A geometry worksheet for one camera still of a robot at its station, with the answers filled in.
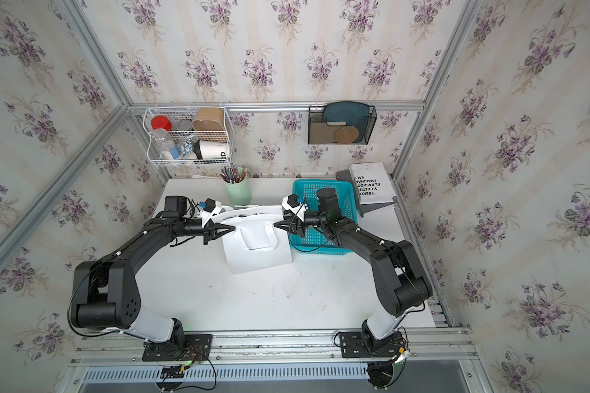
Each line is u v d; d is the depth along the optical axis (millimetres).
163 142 866
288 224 748
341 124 947
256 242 798
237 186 983
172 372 711
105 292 441
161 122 908
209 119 868
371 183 1075
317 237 764
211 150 928
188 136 935
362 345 730
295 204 702
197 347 722
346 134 969
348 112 928
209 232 734
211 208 717
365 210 1039
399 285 458
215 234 765
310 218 731
